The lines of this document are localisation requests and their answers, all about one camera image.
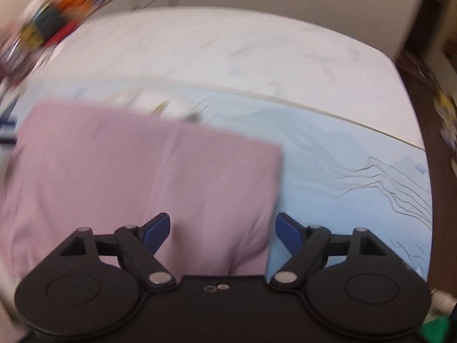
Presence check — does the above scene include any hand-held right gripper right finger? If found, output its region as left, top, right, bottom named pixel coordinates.
left=266, top=212, right=388, bottom=289

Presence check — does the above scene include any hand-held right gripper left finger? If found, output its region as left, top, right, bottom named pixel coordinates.
left=59, top=212, right=177, bottom=289

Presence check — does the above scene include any purple sweatshirt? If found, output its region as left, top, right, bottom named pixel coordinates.
left=0, top=98, right=285, bottom=276

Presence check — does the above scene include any green white-striped sweater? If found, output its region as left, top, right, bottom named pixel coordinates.
left=420, top=314, right=451, bottom=343

